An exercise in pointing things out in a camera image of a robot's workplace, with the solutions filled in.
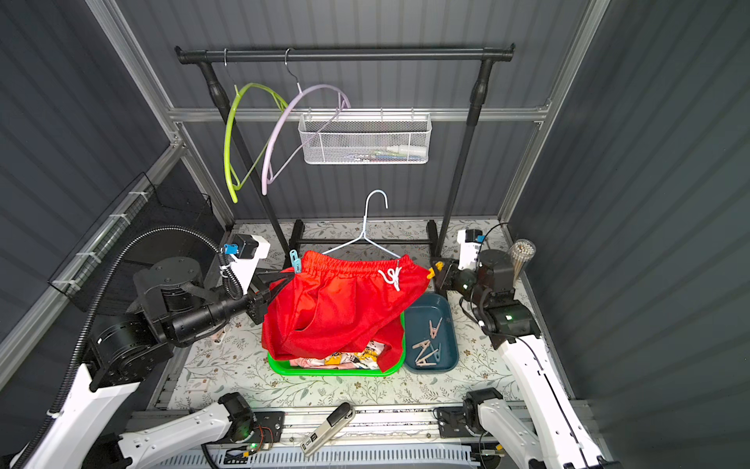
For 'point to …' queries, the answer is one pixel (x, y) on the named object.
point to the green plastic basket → (283, 366)
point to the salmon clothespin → (434, 330)
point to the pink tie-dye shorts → (309, 362)
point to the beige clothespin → (424, 362)
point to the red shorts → (338, 302)
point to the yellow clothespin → (439, 266)
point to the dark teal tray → (431, 342)
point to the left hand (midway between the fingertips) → (288, 277)
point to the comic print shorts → (366, 360)
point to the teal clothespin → (437, 353)
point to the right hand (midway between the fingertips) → (439, 260)
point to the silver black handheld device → (330, 428)
